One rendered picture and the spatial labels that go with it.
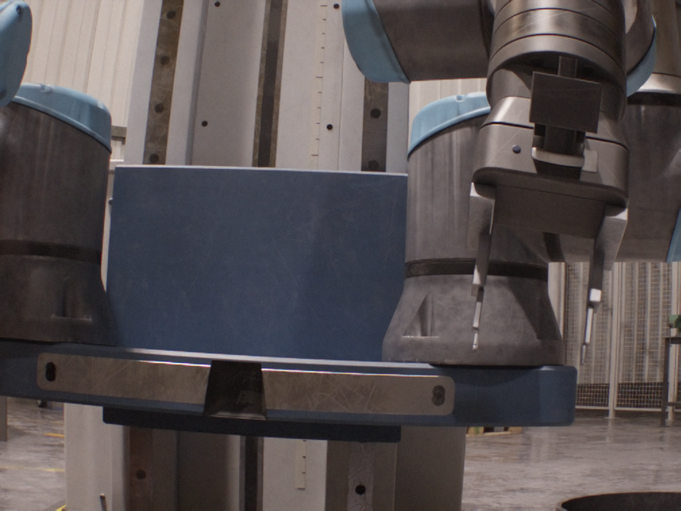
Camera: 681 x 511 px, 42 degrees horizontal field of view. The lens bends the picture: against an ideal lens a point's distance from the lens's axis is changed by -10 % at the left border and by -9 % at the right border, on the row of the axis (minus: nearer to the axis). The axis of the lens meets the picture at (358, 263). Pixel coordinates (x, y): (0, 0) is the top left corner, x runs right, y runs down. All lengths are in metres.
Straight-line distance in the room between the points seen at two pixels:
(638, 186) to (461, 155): 0.18
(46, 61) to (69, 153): 8.01
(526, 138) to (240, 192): 0.67
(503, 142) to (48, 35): 8.67
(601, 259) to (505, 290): 0.47
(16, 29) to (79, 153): 0.28
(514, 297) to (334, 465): 0.31
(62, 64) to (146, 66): 7.84
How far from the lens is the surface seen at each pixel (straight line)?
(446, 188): 0.94
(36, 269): 0.95
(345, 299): 1.06
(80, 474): 1.31
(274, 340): 1.06
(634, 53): 0.67
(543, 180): 0.43
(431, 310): 0.93
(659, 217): 0.91
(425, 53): 0.69
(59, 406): 8.10
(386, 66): 0.70
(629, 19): 0.54
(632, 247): 0.93
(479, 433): 7.78
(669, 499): 1.61
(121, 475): 1.13
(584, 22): 0.48
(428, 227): 0.94
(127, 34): 9.30
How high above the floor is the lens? 0.59
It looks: 6 degrees up
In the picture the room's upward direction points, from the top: 2 degrees clockwise
